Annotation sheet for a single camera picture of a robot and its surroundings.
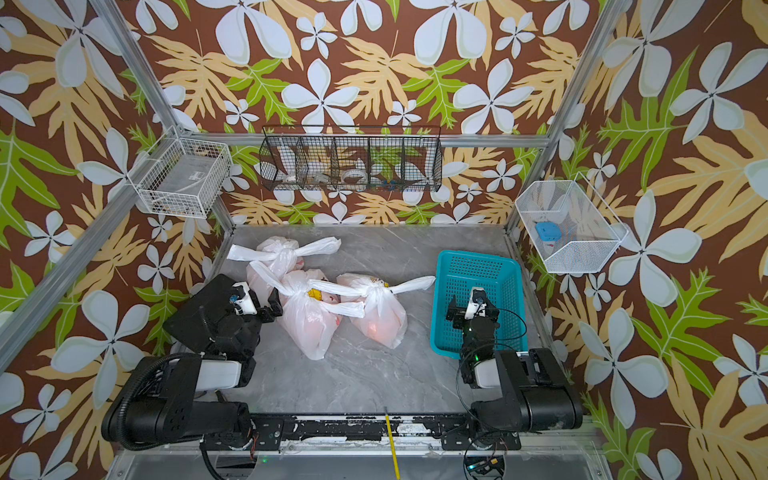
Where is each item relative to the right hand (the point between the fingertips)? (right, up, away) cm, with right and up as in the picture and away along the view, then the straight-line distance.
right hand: (469, 297), depth 89 cm
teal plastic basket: (-1, +6, +12) cm, 14 cm away
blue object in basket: (+21, +20, -5) cm, 29 cm away
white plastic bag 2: (-26, -6, -5) cm, 27 cm away
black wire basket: (-37, +45, +8) cm, 59 cm away
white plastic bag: (-47, -5, -9) cm, 48 cm away
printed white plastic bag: (-61, +12, +5) cm, 63 cm away
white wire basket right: (+27, +21, -6) cm, 35 cm away
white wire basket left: (-85, +36, -3) cm, 92 cm away
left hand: (-62, +3, -2) cm, 63 cm away
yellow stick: (-24, -34, -16) cm, 45 cm away
